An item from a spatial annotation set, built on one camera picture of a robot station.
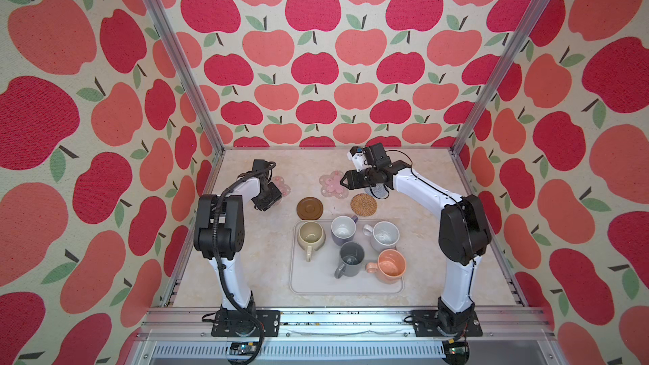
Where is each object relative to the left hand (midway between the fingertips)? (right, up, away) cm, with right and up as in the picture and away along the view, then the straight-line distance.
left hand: (280, 199), depth 101 cm
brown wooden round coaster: (+12, -3, -2) cm, 12 cm away
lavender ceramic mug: (+25, -10, -8) cm, 28 cm away
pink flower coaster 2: (+21, +6, +7) cm, 23 cm away
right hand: (+28, +8, -8) cm, 30 cm away
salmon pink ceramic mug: (+40, -21, -17) cm, 48 cm away
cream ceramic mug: (+13, -12, -10) cm, 21 cm away
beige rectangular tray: (+15, -23, -18) cm, 34 cm away
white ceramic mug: (+40, -12, -10) cm, 43 cm away
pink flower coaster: (-3, +7, +9) cm, 12 cm away
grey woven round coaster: (+35, +5, -21) cm, 41 cm away
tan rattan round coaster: (+34, -2, 0) cm, 34 cm away
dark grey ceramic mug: (+27, -18, -15) cm, 36 cm away
